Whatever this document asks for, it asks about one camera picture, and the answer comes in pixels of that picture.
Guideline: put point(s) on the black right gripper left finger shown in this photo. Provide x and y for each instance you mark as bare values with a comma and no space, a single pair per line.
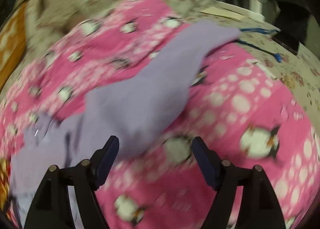
51,208

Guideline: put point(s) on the lavender padded jacket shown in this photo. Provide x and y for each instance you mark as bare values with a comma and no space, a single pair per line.
136,111

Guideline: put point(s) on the pink penguin quilt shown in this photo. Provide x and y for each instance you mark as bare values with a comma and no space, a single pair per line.
236,105

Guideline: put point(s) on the orange checkered cushion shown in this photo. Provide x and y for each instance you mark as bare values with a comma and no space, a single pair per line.
13,43

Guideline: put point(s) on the beige garment on bed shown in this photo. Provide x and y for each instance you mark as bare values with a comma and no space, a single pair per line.
61,15

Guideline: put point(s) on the floral beige bedsheet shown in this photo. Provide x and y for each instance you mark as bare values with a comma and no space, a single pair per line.
300,72

